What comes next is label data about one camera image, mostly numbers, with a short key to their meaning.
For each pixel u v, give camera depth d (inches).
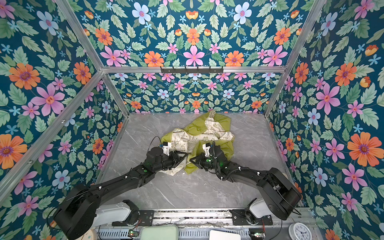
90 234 54.2
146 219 29.0
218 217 29.5
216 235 25.7
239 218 28.8
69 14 27.6
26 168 20.7
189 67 36.5
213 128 42.4
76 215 16.1
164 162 27.6
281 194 17.9
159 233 26.7
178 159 28.7
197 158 31.1
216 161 25.6
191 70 36.7
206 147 31.5
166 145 30.9
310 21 28.3
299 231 26.5
